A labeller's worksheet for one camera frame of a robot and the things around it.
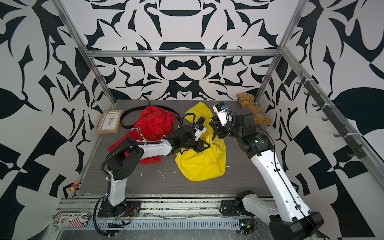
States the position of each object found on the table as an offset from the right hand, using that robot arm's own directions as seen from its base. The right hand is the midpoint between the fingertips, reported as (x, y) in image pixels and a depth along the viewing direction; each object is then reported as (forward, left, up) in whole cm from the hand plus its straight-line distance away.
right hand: (214, 118), depth 70 cm
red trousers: (+12, +34, -21) cm, 42 cm away
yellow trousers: (-11, +1, -26) cm, 28 cm away
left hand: (0, +1, -23) cm, 23 cm away
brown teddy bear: (+31, -28, -21) cm, 46 cm away
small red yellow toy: (-20, +75, -33) cm, 84 cm away
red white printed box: (-36, +66, -27) cm, 80 cm away
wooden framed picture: (+21, +68, -29) cm, 77 cm away
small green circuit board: (-38, -14, -33) cm, 53 cm away
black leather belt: (+34, +43, -26) cm, 60 cm away
